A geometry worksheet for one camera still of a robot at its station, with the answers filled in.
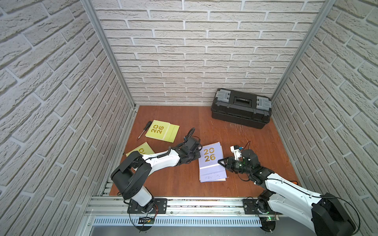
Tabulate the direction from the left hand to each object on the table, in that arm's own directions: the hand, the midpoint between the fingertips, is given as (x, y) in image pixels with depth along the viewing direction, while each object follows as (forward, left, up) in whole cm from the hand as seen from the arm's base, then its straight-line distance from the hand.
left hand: (201, 152), depth 88 cm
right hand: (-8, -10, +4) cm, 13 cm away
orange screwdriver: (-17, -53, -2) cm, 55 cm away
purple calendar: (-11, -5, -1) cm, 12 cm away
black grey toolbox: (+26, -27, +12) cm, 40 cm away
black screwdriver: (+25, +38, -5) cm, 46 cm away
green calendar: (+19, +27, -4) cm, 33 cm away
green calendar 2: (+5, +38, -5) cm, 38 cm away
